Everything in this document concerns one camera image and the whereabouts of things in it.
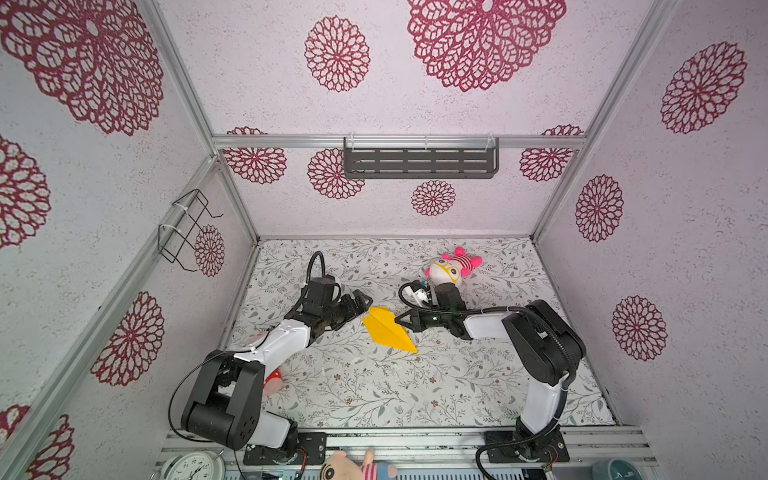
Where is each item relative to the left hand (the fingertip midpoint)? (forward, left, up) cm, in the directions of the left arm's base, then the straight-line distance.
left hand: (362, 310), depth 89 cm
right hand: (0, -10, -3) cm, 11 cm away
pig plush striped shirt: (-39, +3, -2) cm, 39 cm away
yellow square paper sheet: (-1, -5, -5) cm, 7 cm away
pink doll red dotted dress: (-20, +23, -3) cm, 31 cm away
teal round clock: (-39, -60, -8) cm, 73 cm away
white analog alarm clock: (-38, +38, -5) cm, 53 cm away
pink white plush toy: (+17, -29, -1) cm, 34 cm away
